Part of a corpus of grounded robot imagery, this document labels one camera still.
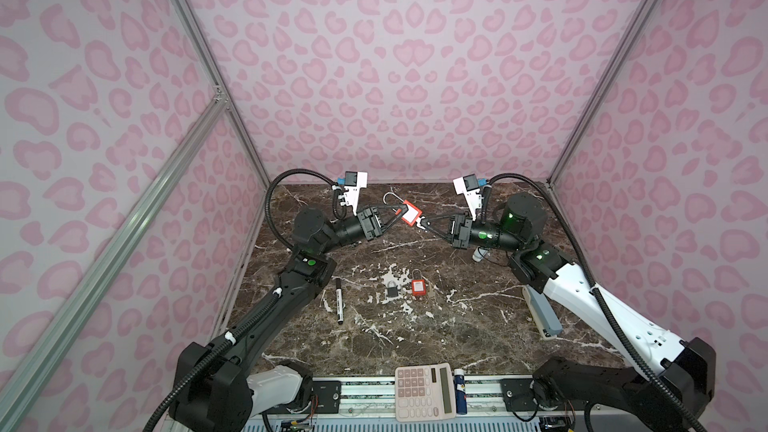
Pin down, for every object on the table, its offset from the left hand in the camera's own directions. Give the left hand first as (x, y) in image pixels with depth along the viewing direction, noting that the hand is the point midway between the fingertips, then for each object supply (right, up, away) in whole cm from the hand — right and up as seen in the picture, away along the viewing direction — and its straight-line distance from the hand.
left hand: (406, 207), depth 61 cm
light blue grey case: (+24, -16, +36) cm, 46 cm away
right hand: (+5, -4, 0) cm, 6 cm away
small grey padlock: (-3, -25, +30) cm, 39 cm away
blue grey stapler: (+38, -29, +20) cm, 52 cm away
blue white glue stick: (+14, -45, +12) cm, 48 cm away
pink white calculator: (+5, -45, +11) cm, 46 cm away
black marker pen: (-19, -28, +27) cm, 43 cm away
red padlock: (+5, -24, +30) cm, 38 cm away
